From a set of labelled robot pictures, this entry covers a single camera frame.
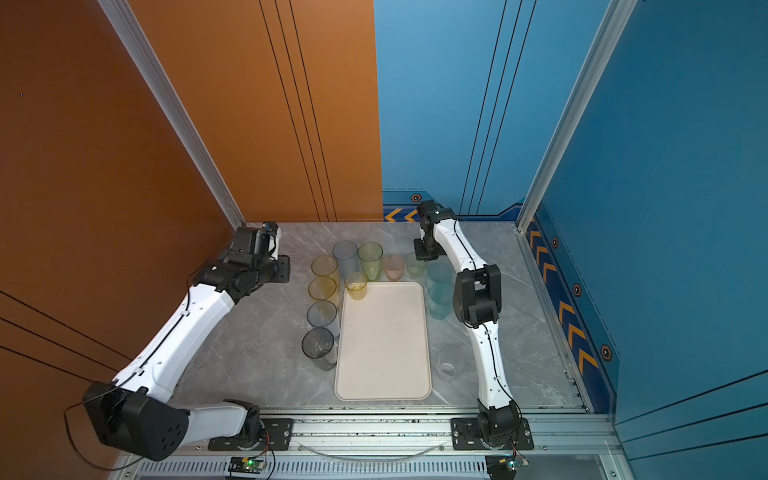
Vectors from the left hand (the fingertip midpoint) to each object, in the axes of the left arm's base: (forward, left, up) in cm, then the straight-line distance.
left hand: (283, 260), depth 80 cm
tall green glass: (+10, -22, -10) cm, 27 cm away
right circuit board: (-43, -56, -23) cm, 74 cm away
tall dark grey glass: (-17, -10, -17) cm, 26 cm away
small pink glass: (+13, -30, -19) cm, 38 cm away
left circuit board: (-43, +5, -25) cm, 50 cm away
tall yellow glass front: (+2, -8, -17) cm, 19 cm away
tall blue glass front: (-9, -10, -13) cm, 19 cm away
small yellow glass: (+6, -17, -20) cm, 27 cm away
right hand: (+15, -41, -16) cm, 46 cm away
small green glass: (+11, -38, -19) cm, 44 cm away
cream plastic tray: (-15, -27, -22) cm, 38 cm away
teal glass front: (0, -45, -18) cm, 48 cm away
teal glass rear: (+7, -45, -13) cm, 47 cm away
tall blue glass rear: (+9, -16, -11) cm, 21 cm away
